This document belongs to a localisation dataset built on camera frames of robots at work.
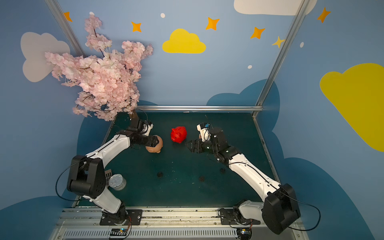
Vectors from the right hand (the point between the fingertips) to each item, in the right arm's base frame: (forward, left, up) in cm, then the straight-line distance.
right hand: (193, 141), depth 79 cm
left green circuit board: (-41, +35, -24) cm, 58 cm away
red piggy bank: (+13, +11, -13) cm, 21 cm away
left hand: (+7, +27, -10) cm, 30 cm away
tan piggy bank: (+2, +22, -13) cm, 26 cm away
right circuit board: (-37, -28, -25) cm, 53 cm away
